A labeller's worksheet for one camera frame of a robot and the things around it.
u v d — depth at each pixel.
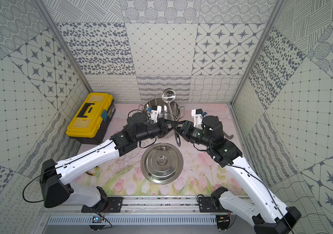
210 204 0.74
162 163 0.86
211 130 0.47
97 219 0.71
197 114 0.61
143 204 0.76
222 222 0.73
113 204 0.73
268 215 0.37
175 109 0.96
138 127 0.51
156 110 0.64
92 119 0.88
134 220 0.70
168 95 0.67
